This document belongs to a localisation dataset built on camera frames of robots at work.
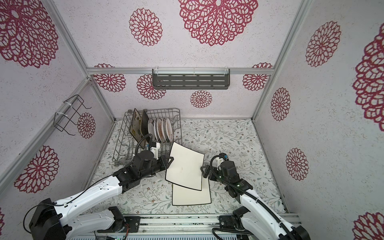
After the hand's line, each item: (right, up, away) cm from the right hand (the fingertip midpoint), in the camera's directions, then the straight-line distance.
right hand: (206, 167), depth 82 cm
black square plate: (-39, +22, +15) cm, 47 cm away
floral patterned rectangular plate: (-44, +22, +13) cm, 50 cm away
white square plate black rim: (-12, -16, 0) cm, 20 cm away
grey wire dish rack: (-55, +11, +24) cm, 61 cm away
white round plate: (-35, +22, +16) cm, 44 cm away
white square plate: (-11, 0, -1) cm, 12 cm away
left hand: (-17, +5, -5) cm, 19 cm away
